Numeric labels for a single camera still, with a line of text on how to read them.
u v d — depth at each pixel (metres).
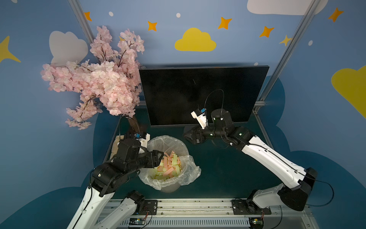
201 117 0.60
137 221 0.72
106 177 0.39
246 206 0.68
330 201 0.44
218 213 0.73
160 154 0.63
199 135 0.58
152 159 0.54
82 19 0.73
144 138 0.57
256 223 0.73
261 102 1.16
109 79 0.55
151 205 0.75
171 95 1.04
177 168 0.78
